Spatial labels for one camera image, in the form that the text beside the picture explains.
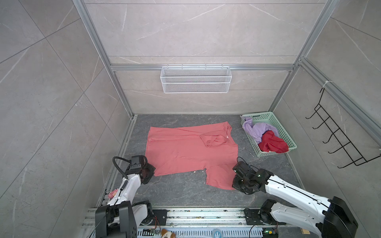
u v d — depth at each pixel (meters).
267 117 1.14
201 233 0.70
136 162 0.69
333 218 0.39
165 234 0.67
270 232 0.70
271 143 0.86
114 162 0.66
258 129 0.94
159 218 0.73
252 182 0.58
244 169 0.63
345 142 0.64
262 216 0.66
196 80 1.01
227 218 0.74
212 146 1.01
